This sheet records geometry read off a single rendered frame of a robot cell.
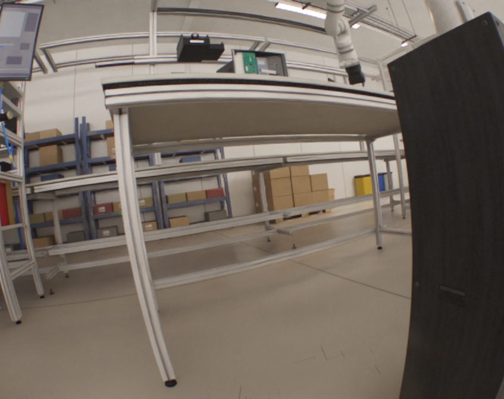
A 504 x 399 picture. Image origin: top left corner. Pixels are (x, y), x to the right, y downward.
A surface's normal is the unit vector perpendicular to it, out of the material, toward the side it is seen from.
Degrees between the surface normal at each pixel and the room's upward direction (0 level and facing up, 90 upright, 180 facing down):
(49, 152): 90
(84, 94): 90
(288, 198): 90
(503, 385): 90
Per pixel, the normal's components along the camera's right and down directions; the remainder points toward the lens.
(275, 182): 0.40, -0.01
